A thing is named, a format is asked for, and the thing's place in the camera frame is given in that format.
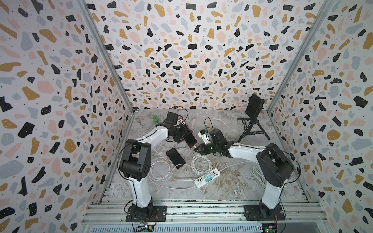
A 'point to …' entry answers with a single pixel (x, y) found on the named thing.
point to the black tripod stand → (252, 127)
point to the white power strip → (201, 181)
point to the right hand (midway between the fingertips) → (196, 149)
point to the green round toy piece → (155, 119)
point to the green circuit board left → (144, 228)
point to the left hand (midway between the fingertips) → (191, 134)
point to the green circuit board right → (269, 227)
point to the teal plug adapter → (208, 177)
